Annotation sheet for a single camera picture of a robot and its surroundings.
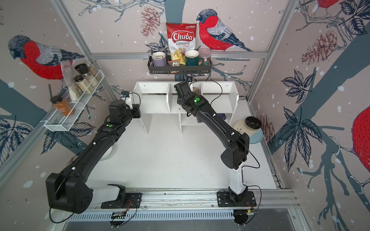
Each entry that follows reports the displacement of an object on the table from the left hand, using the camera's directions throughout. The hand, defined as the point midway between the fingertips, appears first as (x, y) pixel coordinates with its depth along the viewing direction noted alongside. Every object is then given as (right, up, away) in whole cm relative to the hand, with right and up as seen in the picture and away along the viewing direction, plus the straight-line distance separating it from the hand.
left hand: (140, 101), depth 80 cm
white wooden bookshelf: (+10, +3, +11) cm, 15 cm away
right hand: (+25, +5, +2) cm, 25 cm away
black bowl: (+74, -14, +21) cm, 78 cm away
